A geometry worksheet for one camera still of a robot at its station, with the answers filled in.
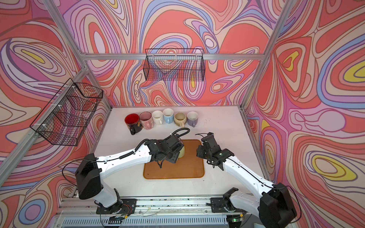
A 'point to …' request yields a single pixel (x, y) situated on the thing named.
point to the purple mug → (192, 118)
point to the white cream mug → (157, 117)
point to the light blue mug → (168, 115)
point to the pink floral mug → (147, 120)
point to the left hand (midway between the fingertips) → (176, 156)
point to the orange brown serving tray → (189, 166)
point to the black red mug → (133, 122)
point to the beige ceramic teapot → (180, 119)
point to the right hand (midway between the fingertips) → (201, 154)
